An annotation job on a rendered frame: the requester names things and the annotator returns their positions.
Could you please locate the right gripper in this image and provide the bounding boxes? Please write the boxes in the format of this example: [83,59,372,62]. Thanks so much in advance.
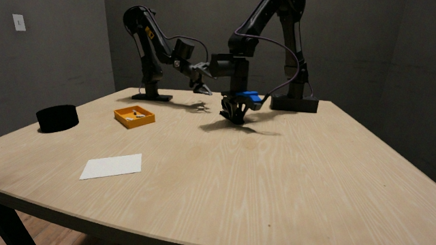
[181,62,218,95]

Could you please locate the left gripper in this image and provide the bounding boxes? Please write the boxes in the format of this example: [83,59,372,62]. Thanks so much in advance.
[221,76,262,121]

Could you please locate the orange shallow tray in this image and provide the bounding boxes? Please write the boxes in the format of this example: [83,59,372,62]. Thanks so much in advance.
[114,105,155,129]

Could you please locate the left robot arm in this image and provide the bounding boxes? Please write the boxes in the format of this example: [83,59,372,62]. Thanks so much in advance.
[209,0,320,111]

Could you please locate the black short cylinder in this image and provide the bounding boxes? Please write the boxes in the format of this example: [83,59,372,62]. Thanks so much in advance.
[36,105,79,133]

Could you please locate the white sheet of paper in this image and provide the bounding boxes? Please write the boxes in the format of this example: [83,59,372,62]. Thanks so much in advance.
[79,154,142,180]

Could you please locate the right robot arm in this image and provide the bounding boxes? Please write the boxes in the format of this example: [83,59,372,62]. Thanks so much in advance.
[123,7,195,101]

